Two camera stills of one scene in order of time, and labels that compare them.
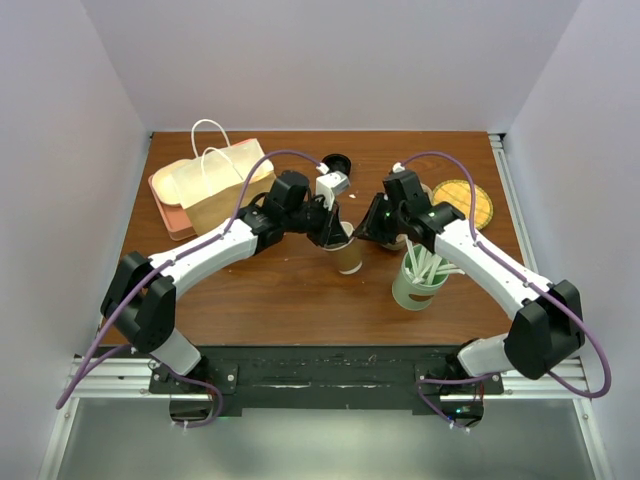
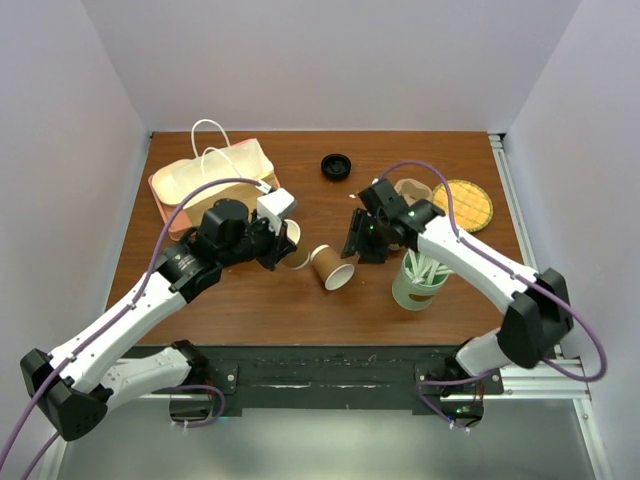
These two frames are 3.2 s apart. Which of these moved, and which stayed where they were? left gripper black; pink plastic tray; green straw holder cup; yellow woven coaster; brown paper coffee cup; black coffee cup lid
Moved: left gripper black; brown paper coffee cup
Stayed: yellow woven coaster; black coffee cup lid; pink plastic tray; green straw holder cup
